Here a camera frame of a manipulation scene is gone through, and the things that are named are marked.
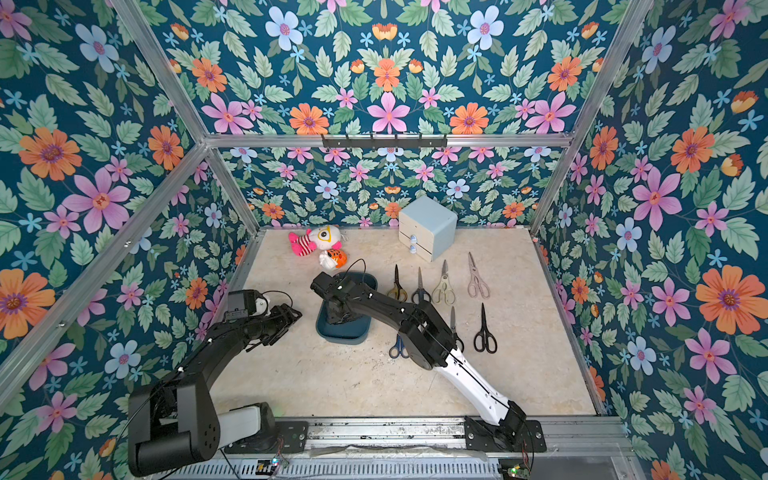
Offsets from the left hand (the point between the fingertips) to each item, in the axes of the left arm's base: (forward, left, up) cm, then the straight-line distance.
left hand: (298, 315), depth 89 cm
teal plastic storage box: (-6, -16, -2) cm, 17 cm away
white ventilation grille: (-39, -28, -7) cm, 49 cm away
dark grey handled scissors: (+9, -39, -7) cm, 40 cm away
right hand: (+2, -12, -7) cm, 14 cm away
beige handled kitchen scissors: (+11, -59, -8) cm, 60 cm away
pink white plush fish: (+31, -5, +1) cm, 31 cm away
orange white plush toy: (+22, -8, -2) cm, 24 cm away
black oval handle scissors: (-10, -56, -7) cm, 57 cm away
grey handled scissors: (+9, -47, -6) cm, 48 cm away
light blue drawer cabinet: (+26, -42, +7) cm, 50 cm away
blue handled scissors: (-10, -30, -7) cm, 32 cm away
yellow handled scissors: (+11, -30, -6) cm, 33 cm away
